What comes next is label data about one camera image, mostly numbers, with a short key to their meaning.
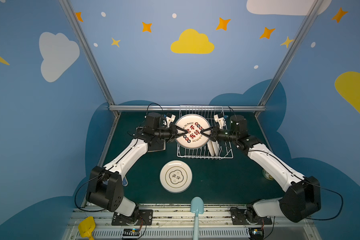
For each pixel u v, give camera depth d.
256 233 0.73
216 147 0.88
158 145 0.99
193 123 0.78
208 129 0.74
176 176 0.88
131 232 0.73
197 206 0.77
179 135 0.72
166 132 0.70
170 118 0.76
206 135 0.73
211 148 0.86
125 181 0.85
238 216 0.74
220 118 0.74
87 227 0.69
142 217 0.74
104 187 0.42
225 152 0.93
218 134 0.69
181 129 0.76
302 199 0.41
